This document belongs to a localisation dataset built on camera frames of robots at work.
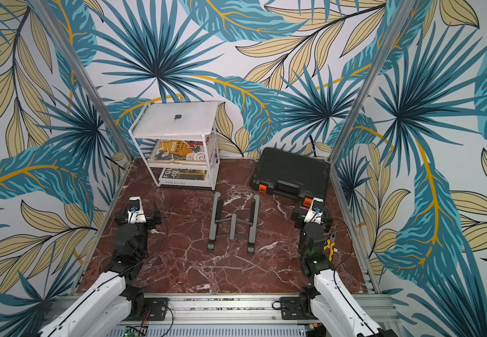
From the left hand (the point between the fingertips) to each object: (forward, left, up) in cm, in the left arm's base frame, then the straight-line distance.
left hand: (140, 205), depth 79 cm
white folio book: (+28, -11, -14) cm, 33 cm away
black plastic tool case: (+26, -62, -11) cm, 68 cm away
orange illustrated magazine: (+28, -9, +2) cm, 30 cm away
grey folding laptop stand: (-2, -34, -13) cm, 37 cm away
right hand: (+1, -61, +1) cm, 61 cm away
